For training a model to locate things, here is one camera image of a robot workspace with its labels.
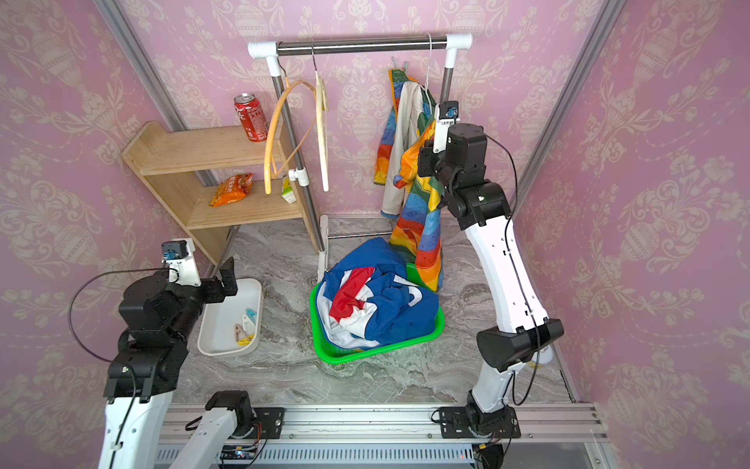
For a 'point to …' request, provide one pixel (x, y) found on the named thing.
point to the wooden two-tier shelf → (195, 207)
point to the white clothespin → (245, 319)
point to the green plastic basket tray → (333, 355)
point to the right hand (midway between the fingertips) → (432, 138)
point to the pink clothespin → (239, 333)
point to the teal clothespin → (252, 315)
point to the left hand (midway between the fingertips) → (213, 260)
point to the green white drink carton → (287, 191)
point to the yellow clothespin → (245, 341)
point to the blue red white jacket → (366, 299)
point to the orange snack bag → (233, 189)
